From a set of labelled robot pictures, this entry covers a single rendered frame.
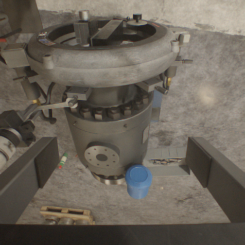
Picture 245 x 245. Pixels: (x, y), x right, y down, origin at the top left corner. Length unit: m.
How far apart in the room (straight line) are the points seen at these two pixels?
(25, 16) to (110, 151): 1.35
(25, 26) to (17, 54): 0.91
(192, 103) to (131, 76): 1.34
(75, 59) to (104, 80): 0.13
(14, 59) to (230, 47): 1.55
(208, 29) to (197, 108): 0.77
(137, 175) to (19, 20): 1.57
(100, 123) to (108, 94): 0.16
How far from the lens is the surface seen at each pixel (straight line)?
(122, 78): 0.66
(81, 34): 0.81
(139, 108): 0.96
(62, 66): 0.70
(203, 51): 1.71
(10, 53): 0.98
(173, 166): 2.68
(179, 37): 1.11
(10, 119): 0.65
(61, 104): 0.68
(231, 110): 2.13
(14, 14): 1.89
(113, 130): 0.93
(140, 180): 1.08
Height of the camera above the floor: 1.55
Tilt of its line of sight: 49 degrees down
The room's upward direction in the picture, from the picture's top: 171 degrees counter-clockwise
